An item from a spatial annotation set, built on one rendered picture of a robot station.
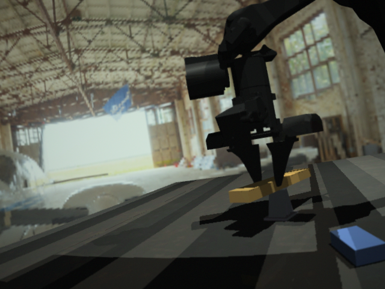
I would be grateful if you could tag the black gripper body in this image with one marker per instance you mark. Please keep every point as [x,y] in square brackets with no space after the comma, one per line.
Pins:
[289,129]

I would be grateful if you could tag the blue rectangular block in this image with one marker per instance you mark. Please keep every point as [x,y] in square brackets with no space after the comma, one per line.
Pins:
[359,246]

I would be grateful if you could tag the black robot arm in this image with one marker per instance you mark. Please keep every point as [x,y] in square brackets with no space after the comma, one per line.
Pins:
[207,75]

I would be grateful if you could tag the yellow rectangular bar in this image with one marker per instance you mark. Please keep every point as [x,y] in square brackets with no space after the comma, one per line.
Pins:
[265,187]

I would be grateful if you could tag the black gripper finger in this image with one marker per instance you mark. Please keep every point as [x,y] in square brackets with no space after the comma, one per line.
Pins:
[250,157]
[280,151]

